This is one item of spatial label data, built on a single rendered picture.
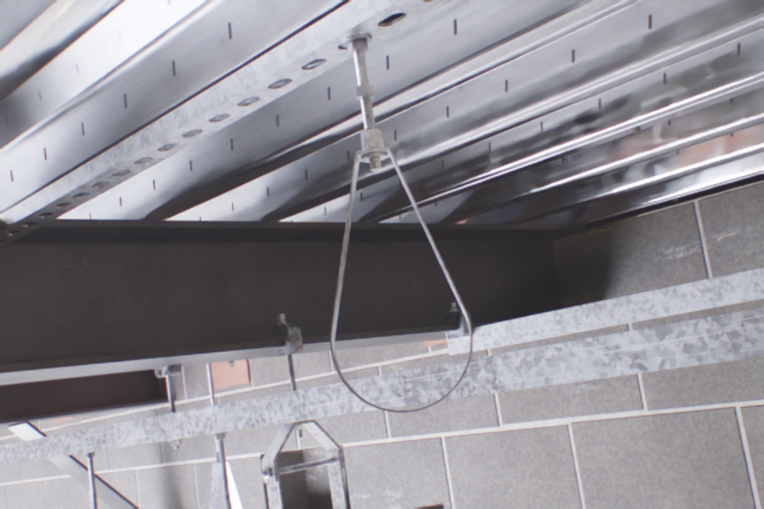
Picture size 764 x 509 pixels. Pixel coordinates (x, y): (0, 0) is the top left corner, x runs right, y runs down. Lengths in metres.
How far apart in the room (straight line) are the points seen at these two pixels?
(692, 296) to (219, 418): 0.74
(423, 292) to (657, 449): 0.59
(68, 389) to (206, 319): 1.92
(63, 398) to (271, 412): 2.13
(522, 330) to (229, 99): 0.97
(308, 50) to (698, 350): 0.44
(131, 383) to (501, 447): 1.62
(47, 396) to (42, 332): 1.99
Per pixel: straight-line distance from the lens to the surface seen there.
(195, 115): 0.99
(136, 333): 1.59
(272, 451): 1.58
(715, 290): 1.57
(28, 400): 3.48
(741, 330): 0.94
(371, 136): 0.80
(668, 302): 1.61
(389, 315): 1.88
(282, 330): 1.61
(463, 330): 1.85
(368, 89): 0.82
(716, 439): 2.09
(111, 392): 3.60
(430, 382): 1.18
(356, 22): 0.81
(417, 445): 2.63
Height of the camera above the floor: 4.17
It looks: 8 degrees up
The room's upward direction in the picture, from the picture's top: 9 degrees counter-clockwise
